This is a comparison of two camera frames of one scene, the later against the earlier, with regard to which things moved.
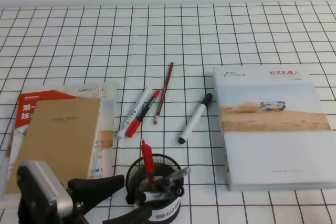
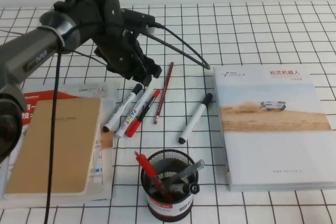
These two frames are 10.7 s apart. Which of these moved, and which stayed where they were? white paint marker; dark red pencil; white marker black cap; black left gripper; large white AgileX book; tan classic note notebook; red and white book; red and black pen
Moved: red and white book; black left gripper
Stayed: white marker black cap; white paint marker; red and black pen; large white AgileX book; dark red pencil; tan classic note notebook
